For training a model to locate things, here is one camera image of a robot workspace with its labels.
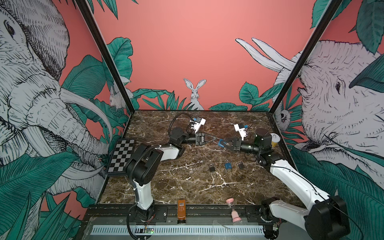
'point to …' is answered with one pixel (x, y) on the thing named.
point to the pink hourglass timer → (235, 215)
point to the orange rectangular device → (181, 218)
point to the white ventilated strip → (179, 229)
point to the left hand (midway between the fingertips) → (216, 140)
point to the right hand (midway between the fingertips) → (221, 143)
